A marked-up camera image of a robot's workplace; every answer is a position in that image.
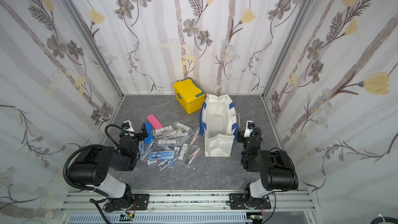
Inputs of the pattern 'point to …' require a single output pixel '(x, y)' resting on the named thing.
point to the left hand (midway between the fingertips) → (136, 124)
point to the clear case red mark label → (150, 162)
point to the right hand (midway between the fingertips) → (246, 124)
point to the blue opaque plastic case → (148, 128)
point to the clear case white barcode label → (184, 149)
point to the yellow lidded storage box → (189, 95)
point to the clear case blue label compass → (161, 155)
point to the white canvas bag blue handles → (218, 123)
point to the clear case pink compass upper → (195, 137)
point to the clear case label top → (161, 130)
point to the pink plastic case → (155, 124)
